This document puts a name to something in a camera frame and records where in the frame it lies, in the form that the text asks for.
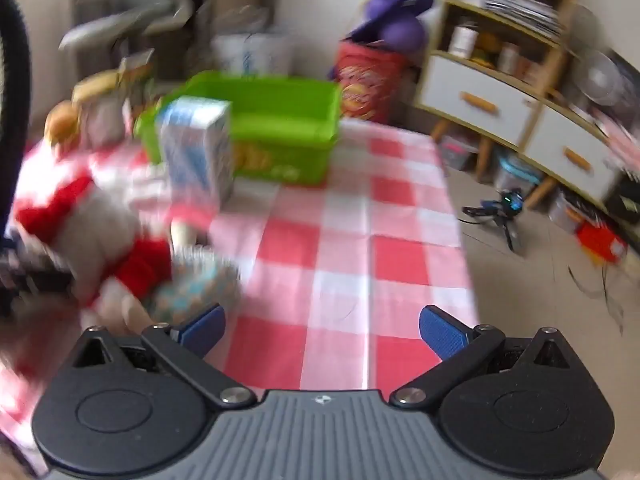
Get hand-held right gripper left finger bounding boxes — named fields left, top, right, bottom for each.
left=70, top=302, right=258, bottom=408

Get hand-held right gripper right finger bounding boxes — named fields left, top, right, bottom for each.
left=389, top=304, right=576, bottom=408

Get cream bunny plush blue outfit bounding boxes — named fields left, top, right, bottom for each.
left=150, top=220, right=241, bottom=323

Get white plush toy red clothes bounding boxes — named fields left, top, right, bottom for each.
left=10, top=170, right=176, bottom=331

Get green plastic bin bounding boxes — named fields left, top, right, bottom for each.
left=134, top=71, right=343, bottom=187

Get red white checkered tablecloth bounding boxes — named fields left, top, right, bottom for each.
left=0, top=120, right=481, bottom=461

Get phone on black tripod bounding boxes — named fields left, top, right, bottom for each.
left=462, top=187, right=526, bottom=256

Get clear jar gold lid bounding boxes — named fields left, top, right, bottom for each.
left=42, top=71, right=133, bottom=153

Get clear storage box blue lid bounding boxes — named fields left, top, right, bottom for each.
left=492, top=155, right=543, bottom=201

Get blue white milk carton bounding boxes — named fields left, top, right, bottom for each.
left=155, top=96, right=236, bottom=206

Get clear storage box pink contents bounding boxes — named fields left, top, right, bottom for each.
left=440, top=135, right=481, bottom=171

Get red cardboard box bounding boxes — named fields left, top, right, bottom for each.
left=575, top=222, right=628, bottom=263

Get wooden white drawer cabinet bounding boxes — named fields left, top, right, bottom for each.
left=414, top=0, right=626, bottom=211

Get red snack bucket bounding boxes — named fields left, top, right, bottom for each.
left=334, top=40, right=408, bottom=123

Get white paper bag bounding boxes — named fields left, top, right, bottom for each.
left=212, top=32, right=293, bottom=78

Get grey white office chair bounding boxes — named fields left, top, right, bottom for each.
left=57, top=0, right=201, bottom=53

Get white desk fan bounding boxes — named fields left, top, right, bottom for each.
left=575, top=50, right=632, bottom=111

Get stack of magazines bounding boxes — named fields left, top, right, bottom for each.
left=482, top=0, right=563, bottom=41

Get black floor cable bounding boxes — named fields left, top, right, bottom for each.
left=550, top=255, right=626, bottom=333

